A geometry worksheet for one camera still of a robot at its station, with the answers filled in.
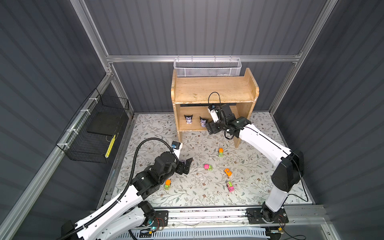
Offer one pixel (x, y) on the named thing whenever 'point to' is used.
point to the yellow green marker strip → (110, 148)
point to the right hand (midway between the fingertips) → (214, 123)
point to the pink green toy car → (208, 167)
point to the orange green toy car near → (167, 184)
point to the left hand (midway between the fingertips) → (184, 156)
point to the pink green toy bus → (230, 186)
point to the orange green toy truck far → (220, 152)
